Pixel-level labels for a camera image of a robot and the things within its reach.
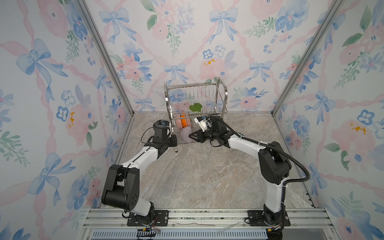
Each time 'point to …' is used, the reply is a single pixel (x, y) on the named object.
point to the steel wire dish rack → (186, 103)
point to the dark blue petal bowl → (156, 124)
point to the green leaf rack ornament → (197, 107)
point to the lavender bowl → (186, 131)
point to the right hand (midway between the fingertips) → (191, 133)
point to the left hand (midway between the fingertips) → (176, 136)
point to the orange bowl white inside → (184, 121)
